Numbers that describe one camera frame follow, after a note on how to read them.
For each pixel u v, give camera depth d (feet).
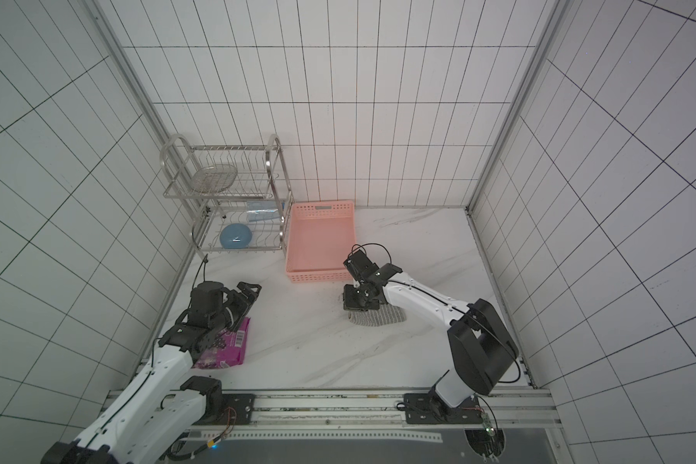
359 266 2.20
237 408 2.38
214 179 3.02
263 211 3.54
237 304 2.37
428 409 2.15
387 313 2.94
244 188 2.71
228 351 2.56
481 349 1.42
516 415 2.41
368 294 2.00
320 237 3.31
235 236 3.29
